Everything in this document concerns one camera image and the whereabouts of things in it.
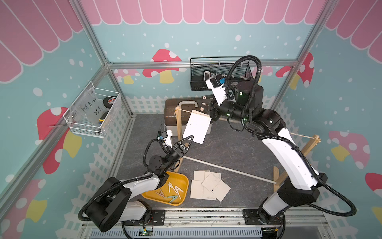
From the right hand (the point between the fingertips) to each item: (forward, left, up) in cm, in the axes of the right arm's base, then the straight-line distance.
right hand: (201, 99), depth 56 cm
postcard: (0, +1, -16) cm, 16 cm away
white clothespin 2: (-16, +17, -48) cm, 53 cm away
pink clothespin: (-20, +22, -48) cm, 57 cm away
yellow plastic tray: (-13, +12, -49) cm, 52 cm away
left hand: (-5, +2, -19) cm, 20 cm away
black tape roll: (+19, +50, -16) cm, 55 cm away
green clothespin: (-23, +15, -48) cm, 55 cm away
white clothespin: (-18, +12, -48) cm, 53 cm away
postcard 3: (-10, 0, -49) cm, 50 cm away
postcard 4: (-19, +1, -49) cm, 53 cm away
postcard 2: (-17, -9, -49) cm, 52 cm away
